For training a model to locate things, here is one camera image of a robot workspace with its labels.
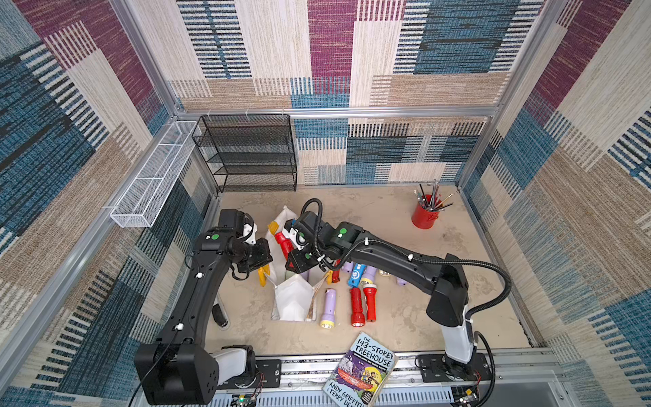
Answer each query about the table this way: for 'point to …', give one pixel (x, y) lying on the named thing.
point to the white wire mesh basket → (141, 202)
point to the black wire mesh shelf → (249, 153)
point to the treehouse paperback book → (359, 374)
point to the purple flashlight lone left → (328, 319)
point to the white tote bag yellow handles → (295, 293)
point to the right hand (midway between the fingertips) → (297, 264)
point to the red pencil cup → (425, 213)
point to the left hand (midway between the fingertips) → (273, 257)
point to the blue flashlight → (357, 272)
